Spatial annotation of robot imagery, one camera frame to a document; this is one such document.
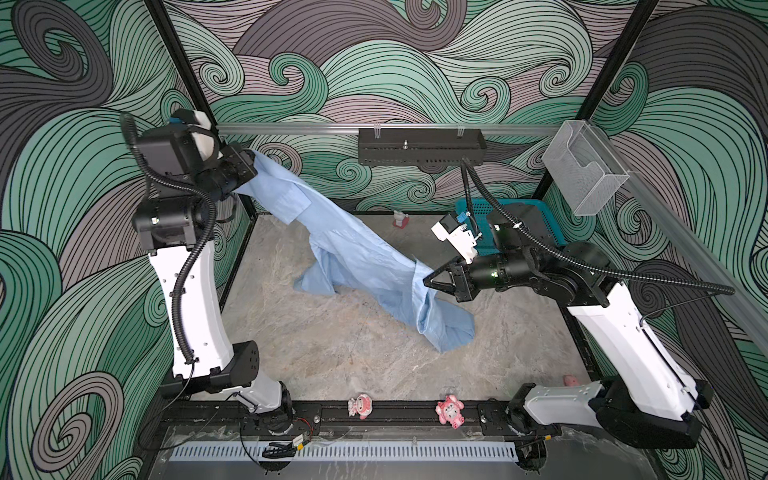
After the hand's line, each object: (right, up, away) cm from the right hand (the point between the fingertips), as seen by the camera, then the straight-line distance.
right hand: (428, 283), depth 55 cm
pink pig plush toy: (+8, -34, +16) cm, 39 cm away
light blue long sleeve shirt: (-16, +5, +11) cm, 20 cm away
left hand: (-34, +26, +2) cm, 43 cm away
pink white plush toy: (-14, -33, +18) cm, 40 cm away
